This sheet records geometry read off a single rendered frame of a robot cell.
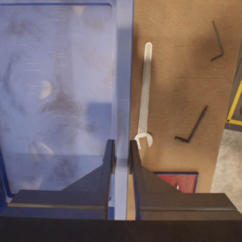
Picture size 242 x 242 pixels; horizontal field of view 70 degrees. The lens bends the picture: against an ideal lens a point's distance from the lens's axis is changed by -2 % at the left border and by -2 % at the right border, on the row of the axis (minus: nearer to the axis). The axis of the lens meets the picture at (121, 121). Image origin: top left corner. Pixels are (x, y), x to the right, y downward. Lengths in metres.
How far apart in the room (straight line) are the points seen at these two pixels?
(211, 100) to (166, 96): 0.10
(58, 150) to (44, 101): 0.07
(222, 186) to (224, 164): 0.15
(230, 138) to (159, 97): 0.75
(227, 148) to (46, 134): 0.98
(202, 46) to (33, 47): 0.31
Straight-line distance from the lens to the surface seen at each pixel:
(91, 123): 0.24
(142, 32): 0.39
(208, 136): 0.46
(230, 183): 1.25
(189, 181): 0.50
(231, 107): 0.64
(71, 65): 0.24
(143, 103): 0.39
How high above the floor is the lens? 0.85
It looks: 72 degrees down
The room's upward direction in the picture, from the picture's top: 179 degrees counter-clockwise
